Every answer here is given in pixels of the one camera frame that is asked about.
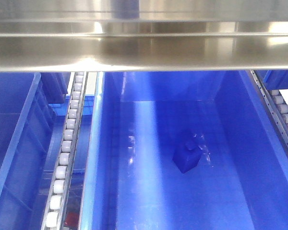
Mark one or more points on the small blue plastic part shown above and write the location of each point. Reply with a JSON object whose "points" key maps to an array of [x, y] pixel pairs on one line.
{"points": [[186, 160]]}

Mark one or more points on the steel shelf rack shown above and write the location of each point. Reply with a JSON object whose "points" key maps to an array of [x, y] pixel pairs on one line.
{"points": [[144, 48]]}

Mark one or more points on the small red object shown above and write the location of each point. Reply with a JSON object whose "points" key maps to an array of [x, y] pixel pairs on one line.
{"points": [[72, 218]]}

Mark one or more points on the large blue plastic bin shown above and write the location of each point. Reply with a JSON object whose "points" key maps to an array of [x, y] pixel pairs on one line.
{"points": [[146, 191]]}

